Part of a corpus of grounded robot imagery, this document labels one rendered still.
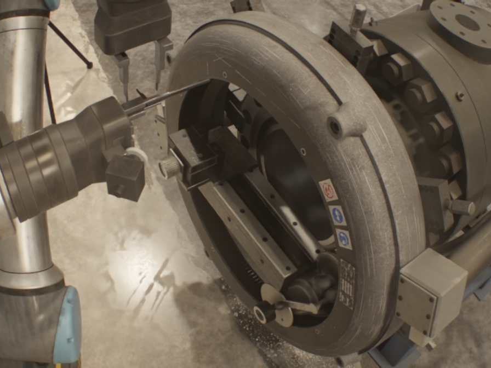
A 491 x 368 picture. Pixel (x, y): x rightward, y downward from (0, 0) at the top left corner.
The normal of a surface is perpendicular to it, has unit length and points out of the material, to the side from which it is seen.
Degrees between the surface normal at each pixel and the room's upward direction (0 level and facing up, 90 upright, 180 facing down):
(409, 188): 41
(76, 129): 11
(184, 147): 2
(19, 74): 51
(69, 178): 71
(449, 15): 0
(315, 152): 90
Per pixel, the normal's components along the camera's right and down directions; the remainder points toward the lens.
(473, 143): 0.47, 0.05
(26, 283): 0.24, -0.62
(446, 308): 0.54, 0.36
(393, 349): -0.83, 0.38
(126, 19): 0.56, 0.62
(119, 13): 0.37, 0.79
